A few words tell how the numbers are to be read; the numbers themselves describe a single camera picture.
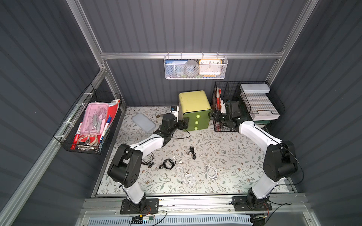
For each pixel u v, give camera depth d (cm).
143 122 108
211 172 85
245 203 72
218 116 81
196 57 89
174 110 77
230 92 113
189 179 83
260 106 94
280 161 47
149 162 89
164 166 87
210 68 88
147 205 73
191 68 90
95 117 72
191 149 94
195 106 92
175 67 84
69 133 63
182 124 81
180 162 89
